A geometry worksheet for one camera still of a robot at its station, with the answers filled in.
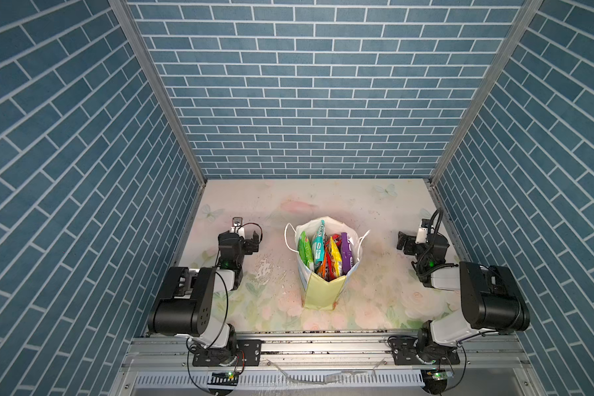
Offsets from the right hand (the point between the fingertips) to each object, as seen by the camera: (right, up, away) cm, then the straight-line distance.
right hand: (415, 234), depth 95 cm
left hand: (-65, +2, -1) cm, 66 cm away
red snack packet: (-32, 0, -17) cm, 37 cm away
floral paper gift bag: (-36, -2, -21) cm, 42 cm away
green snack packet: (-43, -2, -19) cm, 47 cm away
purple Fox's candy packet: (-30, -4, -21) cm, 37 cm away
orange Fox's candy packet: (-38, -7, -22) cm, 44 cm away
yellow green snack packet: (-34, -3, -24) cm, 42 cm away
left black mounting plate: (-63, -32, -23) cm, 74 cm away
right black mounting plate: (-12, -33, -21) cm, 40 cm away
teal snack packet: (-39, 0, -21) cm, 44 cm away
